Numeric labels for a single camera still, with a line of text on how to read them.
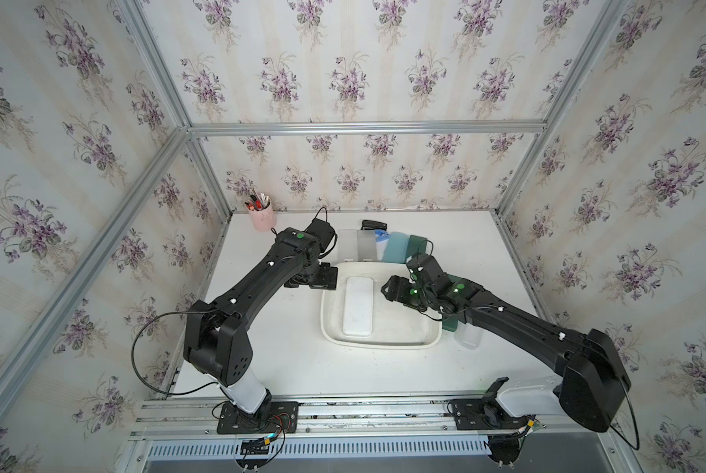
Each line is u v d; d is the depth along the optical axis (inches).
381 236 43.8
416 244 43.3
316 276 27.7
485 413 26.0
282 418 28.7
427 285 24.5
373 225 45.0
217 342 16.9
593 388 15.6
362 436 28.2
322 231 26.9
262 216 42.3
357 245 42.3
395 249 42.5
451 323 32.8
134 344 15.9
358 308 35.7
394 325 34.6
